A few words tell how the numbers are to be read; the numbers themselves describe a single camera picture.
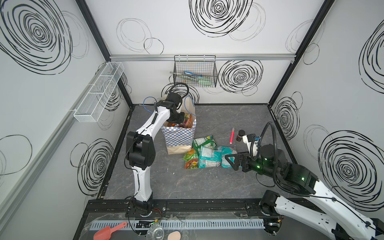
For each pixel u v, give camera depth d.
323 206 0.43
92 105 0.74
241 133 0.93
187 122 0.91
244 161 0.55
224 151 0.89
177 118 0.82
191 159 0.85
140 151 0.51
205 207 0.75
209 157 0.86
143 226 0.69
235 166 0.56
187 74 0.91
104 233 0.66
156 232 0.68
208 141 0.93
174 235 0.66
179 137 0.81
